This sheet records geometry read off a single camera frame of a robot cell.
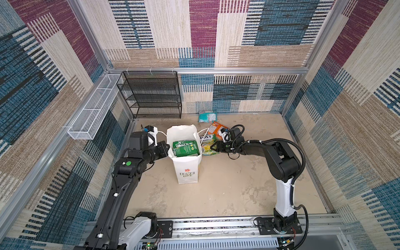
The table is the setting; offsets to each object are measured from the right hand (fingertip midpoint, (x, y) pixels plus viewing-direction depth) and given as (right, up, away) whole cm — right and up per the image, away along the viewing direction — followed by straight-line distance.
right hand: (215, 149), depth 100 cm
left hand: (-24, +5, -26) cm, 36 cm away
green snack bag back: (-18, +2, -17) cm, 25 cm away
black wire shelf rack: (-44, +37, +11) cm, 58 cm away
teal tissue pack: (-5, +21, +15) cm, 26 cm away
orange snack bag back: (-1, +13, +8) cm, 15 cm away
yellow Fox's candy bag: (-6, +5, +2) cm, 8 cm away
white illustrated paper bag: (-16, -5, -27) cm, 31 cm away
